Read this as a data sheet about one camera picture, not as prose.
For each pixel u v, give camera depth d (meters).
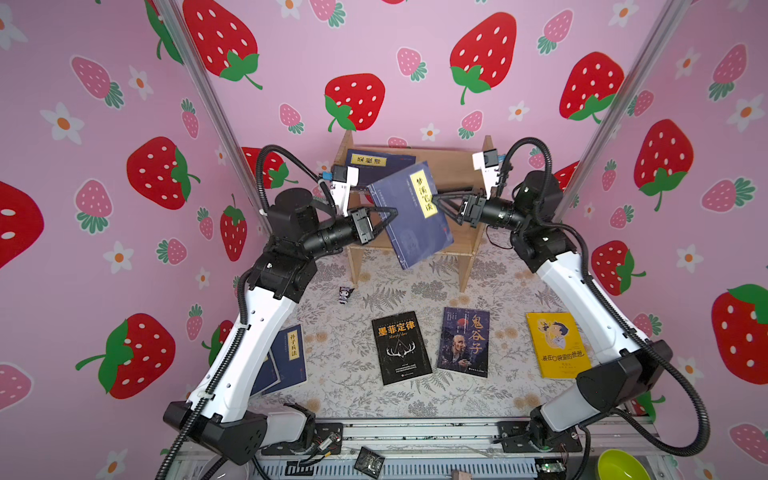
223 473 0.68
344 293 1.00
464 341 0.89
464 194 0.63
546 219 0.53
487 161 0.55
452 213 0.58
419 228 0.61
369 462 0.69
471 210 0.55
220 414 0.37
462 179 0.58
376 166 0.76
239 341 0.40
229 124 0.89
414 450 0.73
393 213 0.56
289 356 0.86
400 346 0.88
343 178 0.51
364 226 0.50
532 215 0.51
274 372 0.83
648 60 0.75
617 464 0.70
